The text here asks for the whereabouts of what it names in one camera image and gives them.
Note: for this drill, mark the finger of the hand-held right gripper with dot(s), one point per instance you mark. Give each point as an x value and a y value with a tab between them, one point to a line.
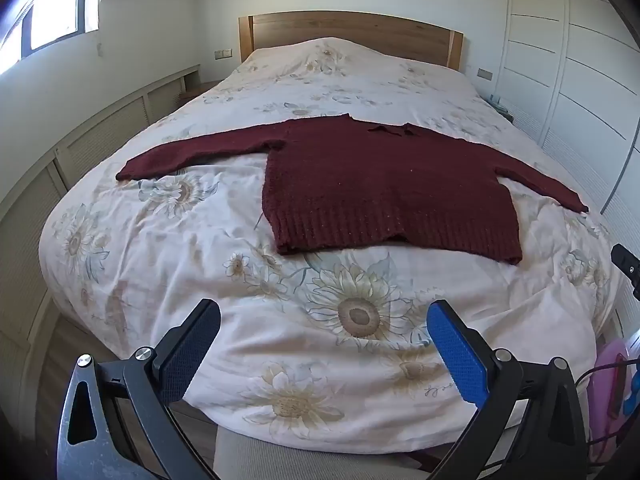
625	260

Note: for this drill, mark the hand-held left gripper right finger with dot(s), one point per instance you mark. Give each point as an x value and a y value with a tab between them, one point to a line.
457	350

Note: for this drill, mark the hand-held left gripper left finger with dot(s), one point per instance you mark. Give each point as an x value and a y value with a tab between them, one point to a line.
192	340

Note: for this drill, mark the maroon knit sweater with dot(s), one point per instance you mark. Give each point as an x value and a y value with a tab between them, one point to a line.
375	185

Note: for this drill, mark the floral duvet bed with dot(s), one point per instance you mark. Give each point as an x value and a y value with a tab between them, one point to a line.
210	270

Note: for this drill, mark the pink plastic object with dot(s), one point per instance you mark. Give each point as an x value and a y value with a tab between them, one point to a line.
607	375

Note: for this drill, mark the white wardrobe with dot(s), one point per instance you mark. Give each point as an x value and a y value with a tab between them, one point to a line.
585	70

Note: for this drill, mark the wooden nightstand with items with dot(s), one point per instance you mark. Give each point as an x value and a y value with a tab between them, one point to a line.
501	107

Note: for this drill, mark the wooden headboard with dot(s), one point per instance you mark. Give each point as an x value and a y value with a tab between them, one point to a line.
350	30

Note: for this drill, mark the window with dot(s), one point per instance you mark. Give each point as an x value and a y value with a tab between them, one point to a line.
50	15

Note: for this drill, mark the low beige wall cabinet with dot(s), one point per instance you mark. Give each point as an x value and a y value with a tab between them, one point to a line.
100	130

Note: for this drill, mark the wall switch panel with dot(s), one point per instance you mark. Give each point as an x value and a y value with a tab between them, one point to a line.
223	53
484	73

